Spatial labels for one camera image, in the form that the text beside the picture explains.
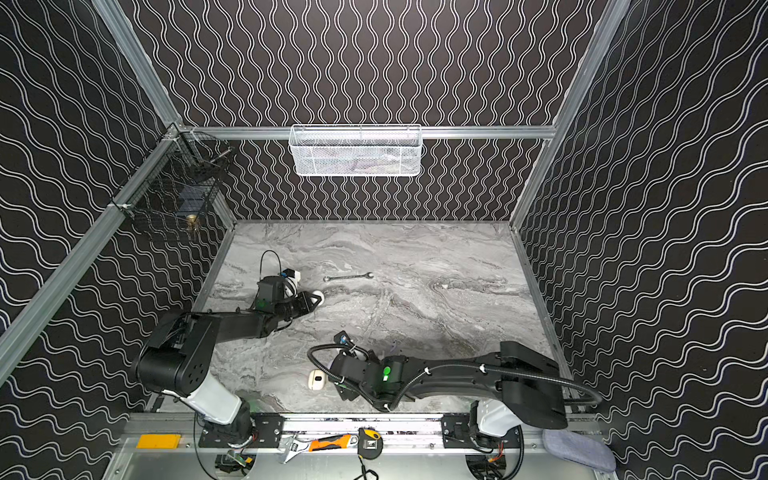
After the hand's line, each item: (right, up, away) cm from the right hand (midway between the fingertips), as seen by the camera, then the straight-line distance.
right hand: (348, 373), depth 78 cm
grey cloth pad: (+55, -15, -7) cm, 58 cm away
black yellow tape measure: (+6, -14, -7) cm, 17 cm away
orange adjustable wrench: (-12, -15, -6) cm, 20 cm away
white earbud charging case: (-11, +18, +18) cm, 28 cm away
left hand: (-8, +16, +16) cm, 24 cm away
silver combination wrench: (+4, +24, +27) cm, 36 cm away
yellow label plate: (-46, -15, -4) cm, 49 cm away
